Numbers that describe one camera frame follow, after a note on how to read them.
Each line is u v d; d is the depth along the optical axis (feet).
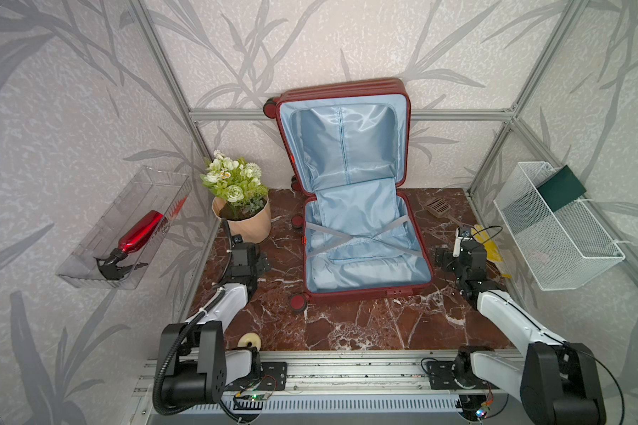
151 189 2.58
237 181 2.80
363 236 3.21
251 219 2.92
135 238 2.06
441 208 3.67
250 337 2.59
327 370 2.47
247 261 2.27
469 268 2.17
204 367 1.35
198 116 3.05
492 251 3.33
